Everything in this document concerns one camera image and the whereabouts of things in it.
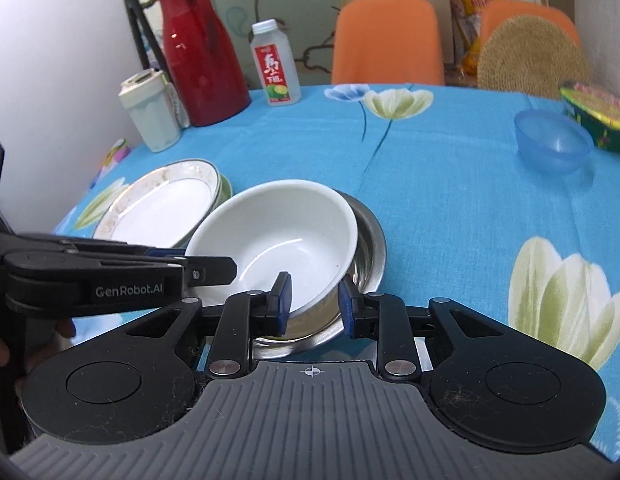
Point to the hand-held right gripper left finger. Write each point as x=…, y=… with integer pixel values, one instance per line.
x=285, y=302

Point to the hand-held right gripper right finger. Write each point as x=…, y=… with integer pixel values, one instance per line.
x=347, y=306

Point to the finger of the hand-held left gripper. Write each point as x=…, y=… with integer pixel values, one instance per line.
x=139, y=251
x=209, y=271

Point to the gold rimmed white plate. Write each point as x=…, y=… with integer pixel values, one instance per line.
x=154, y=210

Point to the stainless steel bowl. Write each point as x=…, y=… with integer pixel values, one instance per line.
x=371, y=255

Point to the white bowl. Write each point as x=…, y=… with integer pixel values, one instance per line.
x=280, y=230

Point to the light green plate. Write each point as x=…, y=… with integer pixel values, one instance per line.
x=225, y=190

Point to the white lidded cup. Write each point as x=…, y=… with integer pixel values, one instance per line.
x=154, y=120

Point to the blue floral tablecloth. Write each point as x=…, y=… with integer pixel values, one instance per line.
x=440, y=185

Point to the red thermos flask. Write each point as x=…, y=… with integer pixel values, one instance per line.
x=204, y=60

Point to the clear drink bottle red label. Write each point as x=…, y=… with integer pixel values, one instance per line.
x=275, y=75

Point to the black stand pole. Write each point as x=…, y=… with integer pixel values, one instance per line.
x=134, y=10

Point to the blue plastic bowl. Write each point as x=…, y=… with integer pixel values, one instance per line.
x=552, y=145

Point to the orange chair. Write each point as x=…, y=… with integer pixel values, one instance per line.
x=385, y=40
x=530, y=12

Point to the round woven straw mat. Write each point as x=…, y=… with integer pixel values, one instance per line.
x=530, y=60

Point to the green instant noodle bowl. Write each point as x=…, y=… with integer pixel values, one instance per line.
x=600, y=120

